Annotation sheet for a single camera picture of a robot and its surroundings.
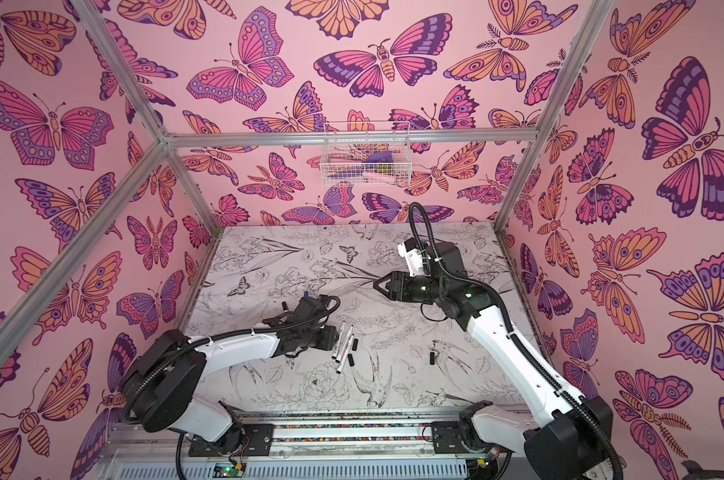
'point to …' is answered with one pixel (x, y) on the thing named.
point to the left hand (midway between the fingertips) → (337, 333)
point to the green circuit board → (228, 470)
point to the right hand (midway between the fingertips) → (381, 281)
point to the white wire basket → (366, 155)
